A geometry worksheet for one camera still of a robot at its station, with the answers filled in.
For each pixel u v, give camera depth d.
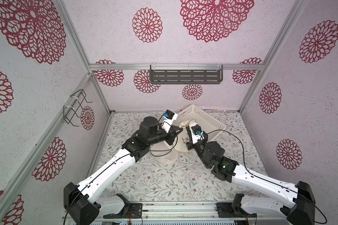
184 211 0.75
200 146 0.57
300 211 0.38
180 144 0.69
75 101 0.78
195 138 0.57
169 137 0.59
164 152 0.87
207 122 1.13
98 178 0.42
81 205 0.37
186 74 0.97
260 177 0.46
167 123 0.55
